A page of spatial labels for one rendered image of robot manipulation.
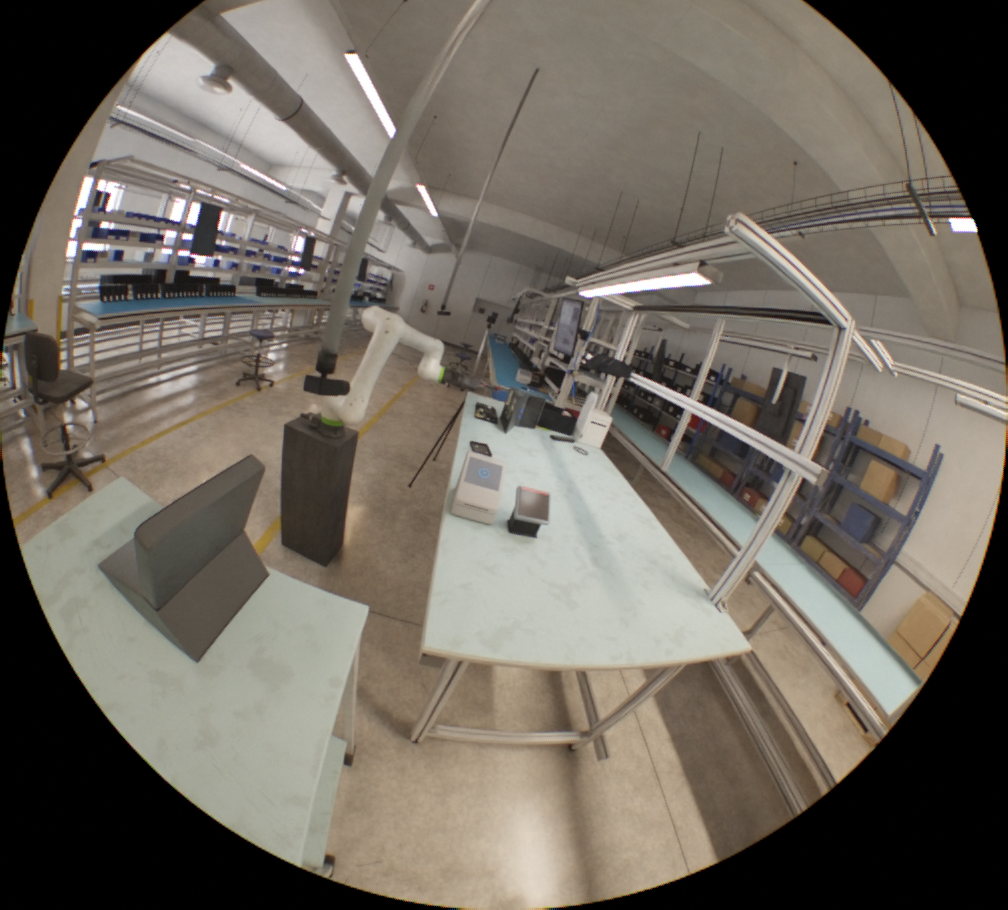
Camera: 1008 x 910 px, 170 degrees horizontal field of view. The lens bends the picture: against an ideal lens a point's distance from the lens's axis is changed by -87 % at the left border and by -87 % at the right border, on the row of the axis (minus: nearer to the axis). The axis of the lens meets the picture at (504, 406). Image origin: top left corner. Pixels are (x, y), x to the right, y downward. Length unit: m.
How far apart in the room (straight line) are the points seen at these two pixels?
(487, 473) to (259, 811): 0.94
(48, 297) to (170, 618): 3.63
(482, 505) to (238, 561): 0.65
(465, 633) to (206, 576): 0.46
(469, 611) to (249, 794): 0.54
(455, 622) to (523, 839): 1.18
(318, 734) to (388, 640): 1.40
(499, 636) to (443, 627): 0.11
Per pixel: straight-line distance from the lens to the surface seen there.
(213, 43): 3.56
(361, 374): 1.48
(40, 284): 3.93
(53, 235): 3.92
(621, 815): 1.87
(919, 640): 3.41
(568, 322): 3.10
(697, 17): 2.11
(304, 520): 1.97
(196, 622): 0.53
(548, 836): 1.70
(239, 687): 0.51
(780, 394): 2.68
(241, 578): 0.58
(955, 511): 4.37
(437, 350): 1.85
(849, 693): 1.74
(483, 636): 0.71
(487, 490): 0.97
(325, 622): 0.56
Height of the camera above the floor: 1.55
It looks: 14 degrees down
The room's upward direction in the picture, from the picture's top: 19 degrees clockwise
